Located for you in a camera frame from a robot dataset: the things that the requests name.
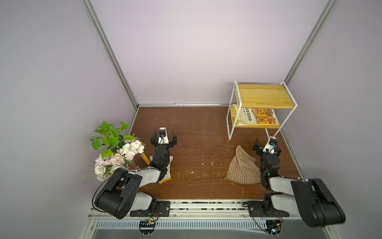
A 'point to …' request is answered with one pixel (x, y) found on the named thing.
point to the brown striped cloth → (242, 169)
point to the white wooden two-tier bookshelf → (259, 106)
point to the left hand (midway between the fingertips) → (165, 130)
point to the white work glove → (167, 176)
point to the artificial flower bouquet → (117, 150)
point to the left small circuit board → (146, 227)
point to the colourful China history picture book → (257, 116)
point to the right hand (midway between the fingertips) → (271, 139)
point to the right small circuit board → (273, 227)
